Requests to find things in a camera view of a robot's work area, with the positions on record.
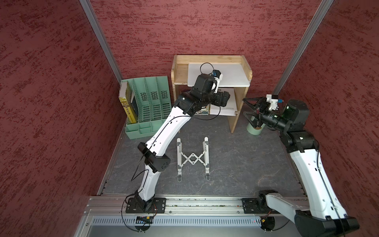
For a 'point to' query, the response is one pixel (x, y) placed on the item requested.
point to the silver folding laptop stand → (182, 159)
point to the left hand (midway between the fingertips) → (220, 96)
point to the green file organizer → (152, 98)
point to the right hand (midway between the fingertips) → (240, 109)
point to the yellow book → (126, 97)
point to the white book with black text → (230, 109)
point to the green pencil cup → (253, 131)
